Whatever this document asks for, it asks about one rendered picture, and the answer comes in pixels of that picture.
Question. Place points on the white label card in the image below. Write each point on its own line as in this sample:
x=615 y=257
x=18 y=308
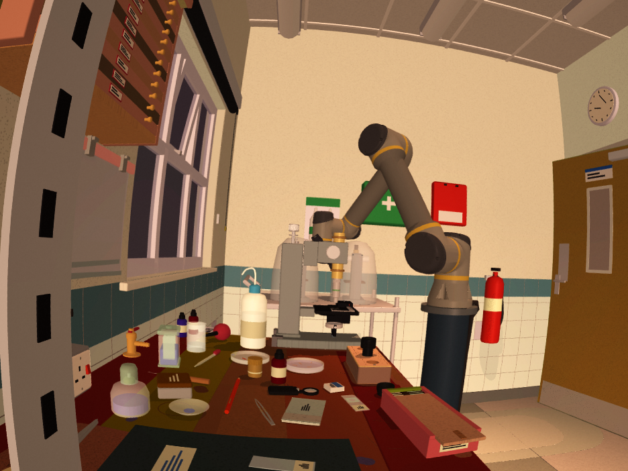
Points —
x=355 y=402

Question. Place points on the yellow cork cylinder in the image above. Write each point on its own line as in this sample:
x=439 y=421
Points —
x=254 y=367

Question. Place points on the brown box with white base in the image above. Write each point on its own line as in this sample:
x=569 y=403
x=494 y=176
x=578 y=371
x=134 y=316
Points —
x=174 y=386

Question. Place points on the orange box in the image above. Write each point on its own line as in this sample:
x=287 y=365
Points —
x=17 y=19

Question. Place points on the small white box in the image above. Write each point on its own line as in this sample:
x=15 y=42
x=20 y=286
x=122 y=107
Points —
x=334 y=387

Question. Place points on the glass spirit lamp green cap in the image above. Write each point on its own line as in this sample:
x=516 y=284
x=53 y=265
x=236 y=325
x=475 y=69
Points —
x=129 y=397

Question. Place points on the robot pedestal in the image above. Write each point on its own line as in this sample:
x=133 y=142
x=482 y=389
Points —
x=444 y=358

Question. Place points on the white side table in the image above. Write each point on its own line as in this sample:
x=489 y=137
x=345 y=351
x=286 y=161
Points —
x=378 y=306

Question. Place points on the white wash bottle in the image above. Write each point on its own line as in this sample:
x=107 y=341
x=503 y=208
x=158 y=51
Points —
x=253 y=319

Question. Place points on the red box with wooden lid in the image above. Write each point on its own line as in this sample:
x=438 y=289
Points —
x=427 y=417

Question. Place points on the clear glass stopper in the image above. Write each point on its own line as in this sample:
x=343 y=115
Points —
x=294 y=231

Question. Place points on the brass microscope tube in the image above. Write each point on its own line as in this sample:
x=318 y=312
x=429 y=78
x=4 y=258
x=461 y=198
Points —
x=338 y=279

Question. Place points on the white petri dish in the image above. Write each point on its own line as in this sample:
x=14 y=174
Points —
x=250 y=357

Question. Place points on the dark bench mat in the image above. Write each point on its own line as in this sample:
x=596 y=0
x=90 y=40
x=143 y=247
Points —
x=225 y=449

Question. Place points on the black microscope mirror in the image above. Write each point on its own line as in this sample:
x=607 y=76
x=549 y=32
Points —
x=334 y=327

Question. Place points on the green first aid box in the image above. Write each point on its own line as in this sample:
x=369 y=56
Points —
x=390 y=208

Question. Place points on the grey wall board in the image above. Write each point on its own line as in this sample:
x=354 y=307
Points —
x=98 y=216

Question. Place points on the glass bell jar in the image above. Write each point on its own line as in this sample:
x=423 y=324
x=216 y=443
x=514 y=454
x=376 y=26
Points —
x=289 y=255
x=363 y=270

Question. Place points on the round wall clock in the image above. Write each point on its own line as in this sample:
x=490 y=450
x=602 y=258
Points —
x=602 y=106

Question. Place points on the grey booklet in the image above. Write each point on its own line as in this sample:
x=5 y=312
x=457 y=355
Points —
x=303 y=411

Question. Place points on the glass dropper pipette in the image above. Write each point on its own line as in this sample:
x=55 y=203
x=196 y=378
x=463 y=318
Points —
x=206 y=359

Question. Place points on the white round coarse knob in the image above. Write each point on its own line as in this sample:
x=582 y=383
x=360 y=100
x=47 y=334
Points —
x=333 y=252

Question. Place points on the small blue-capped dark bottle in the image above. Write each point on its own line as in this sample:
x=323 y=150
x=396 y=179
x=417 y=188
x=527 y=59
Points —
x=182 y=326

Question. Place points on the grey metal tweezers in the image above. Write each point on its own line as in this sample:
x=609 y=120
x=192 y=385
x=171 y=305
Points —
x=265 y=412

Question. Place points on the black eyepiece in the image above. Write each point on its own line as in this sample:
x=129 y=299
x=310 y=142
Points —
x=383 y=388
x=368 y=345

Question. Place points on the red wall box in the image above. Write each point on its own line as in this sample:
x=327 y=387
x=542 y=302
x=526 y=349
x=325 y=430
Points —
x=449 y=203

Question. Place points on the cream paper with blue bars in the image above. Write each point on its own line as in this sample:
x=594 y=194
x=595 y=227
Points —
x=171 y=458

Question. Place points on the pink wall pipe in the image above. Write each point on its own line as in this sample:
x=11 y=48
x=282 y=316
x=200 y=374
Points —
x=110 y=156

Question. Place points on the orange gas tap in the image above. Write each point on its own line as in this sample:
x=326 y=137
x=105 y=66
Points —
x=131 y=343

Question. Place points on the white framed window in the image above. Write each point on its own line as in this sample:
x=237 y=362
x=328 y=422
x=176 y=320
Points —
x=169 y=196

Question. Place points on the beige ceiling pipe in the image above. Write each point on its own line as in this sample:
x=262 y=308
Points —
x=288 y=19

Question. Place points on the brown drawer cabinet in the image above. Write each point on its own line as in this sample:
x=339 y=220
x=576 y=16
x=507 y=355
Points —
x=132 y=64

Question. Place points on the pink petri dish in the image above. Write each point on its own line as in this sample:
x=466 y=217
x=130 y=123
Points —
x=305 y=365

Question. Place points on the small brown rod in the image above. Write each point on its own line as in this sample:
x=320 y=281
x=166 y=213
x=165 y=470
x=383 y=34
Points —
x=200 y=380

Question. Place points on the red rubber bulb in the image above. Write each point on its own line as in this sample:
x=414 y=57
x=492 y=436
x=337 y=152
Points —
x=222 y=331

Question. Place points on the white watch glass dish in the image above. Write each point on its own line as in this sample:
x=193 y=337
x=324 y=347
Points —
x=189 y=407

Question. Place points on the red bottle with black cap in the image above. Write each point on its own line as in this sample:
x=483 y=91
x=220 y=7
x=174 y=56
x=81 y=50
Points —
x=278 y=370

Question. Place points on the olive bench mat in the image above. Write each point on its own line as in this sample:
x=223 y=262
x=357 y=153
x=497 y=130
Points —
x=218 y=378

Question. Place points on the brown door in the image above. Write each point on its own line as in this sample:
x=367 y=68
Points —
x=584 y=319

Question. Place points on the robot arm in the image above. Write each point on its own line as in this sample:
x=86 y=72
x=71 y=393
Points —
x=392 y=181

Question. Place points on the red pencil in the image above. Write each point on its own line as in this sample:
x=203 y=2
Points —
x=232 y=395

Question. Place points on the dark roller blind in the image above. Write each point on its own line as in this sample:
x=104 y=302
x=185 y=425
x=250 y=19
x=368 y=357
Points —
x=218 y=49

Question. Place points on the white power socket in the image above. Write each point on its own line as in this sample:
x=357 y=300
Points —
x=82 y=370

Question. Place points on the grey card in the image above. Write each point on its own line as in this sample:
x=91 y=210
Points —
x=282 y=463

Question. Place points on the red fire extinguisher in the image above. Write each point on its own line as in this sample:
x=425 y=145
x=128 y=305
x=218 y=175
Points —
x=492 y=309

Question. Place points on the black microscope stage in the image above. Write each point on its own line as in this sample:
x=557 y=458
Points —
x=336 y=310

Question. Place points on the black magnifying glass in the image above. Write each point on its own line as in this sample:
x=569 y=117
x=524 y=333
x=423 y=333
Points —
x=289 y=390

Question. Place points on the wooden eyepiece rack block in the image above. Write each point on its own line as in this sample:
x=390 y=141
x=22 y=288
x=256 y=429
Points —
x=365 y=370

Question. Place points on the grey slotted column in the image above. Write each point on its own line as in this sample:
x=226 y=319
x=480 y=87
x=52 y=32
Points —
x=29 y=245

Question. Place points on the grey microscope body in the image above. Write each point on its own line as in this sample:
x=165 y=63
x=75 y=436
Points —
x=289 y=294

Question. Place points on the green glass staining jar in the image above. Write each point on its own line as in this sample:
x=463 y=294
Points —
x=168 y=348

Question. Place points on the green and white poster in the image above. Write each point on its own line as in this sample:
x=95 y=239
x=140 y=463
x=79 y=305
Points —
x=319 y=205

